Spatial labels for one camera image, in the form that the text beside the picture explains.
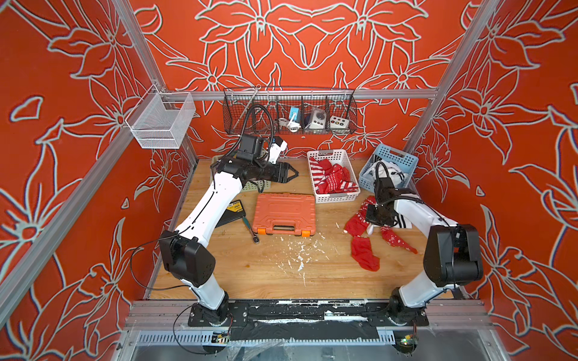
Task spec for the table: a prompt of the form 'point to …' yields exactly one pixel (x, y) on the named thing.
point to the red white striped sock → (317, 172)
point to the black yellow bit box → (235, 210)
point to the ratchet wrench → (255, 235)
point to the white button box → (339, 122)
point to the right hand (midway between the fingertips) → (367, 219)
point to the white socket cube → (317, 120)
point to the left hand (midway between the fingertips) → (292, 170)
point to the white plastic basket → (349, 191)
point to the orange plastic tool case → (284, 213)
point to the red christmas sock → (338, 176)
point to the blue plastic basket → (400, 167)
